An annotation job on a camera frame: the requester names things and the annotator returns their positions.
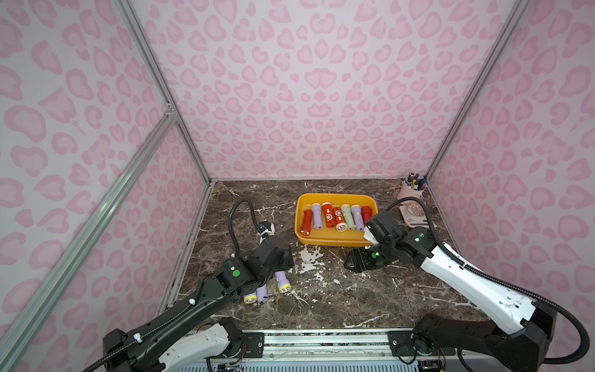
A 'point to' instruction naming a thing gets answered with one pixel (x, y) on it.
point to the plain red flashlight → (306, 227)
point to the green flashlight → (349, 216)
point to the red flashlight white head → (342, 226)
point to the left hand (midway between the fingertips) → (286, 250)
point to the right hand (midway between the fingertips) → (353, 264)
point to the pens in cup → (416, 183)
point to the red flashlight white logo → (327, 208)
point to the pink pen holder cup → (406, 191)
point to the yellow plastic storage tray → (331, 237)
